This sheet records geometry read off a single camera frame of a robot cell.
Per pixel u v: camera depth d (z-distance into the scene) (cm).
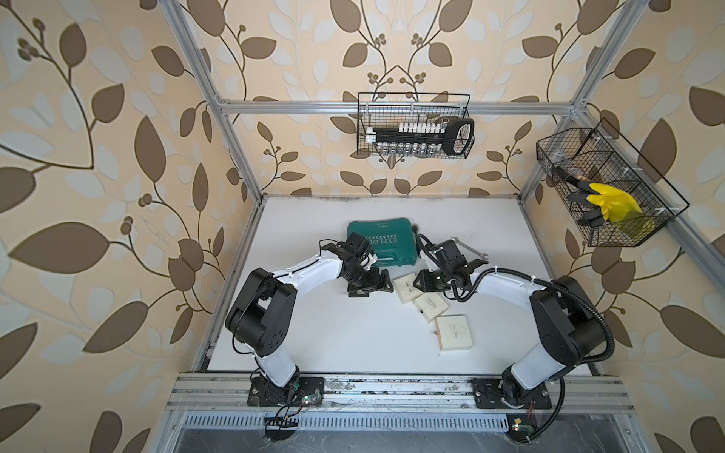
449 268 72
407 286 91
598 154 79
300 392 74
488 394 73
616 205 68
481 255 102
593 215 64
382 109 91
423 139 86
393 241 100
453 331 82
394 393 76
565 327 45
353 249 74
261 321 46
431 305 87
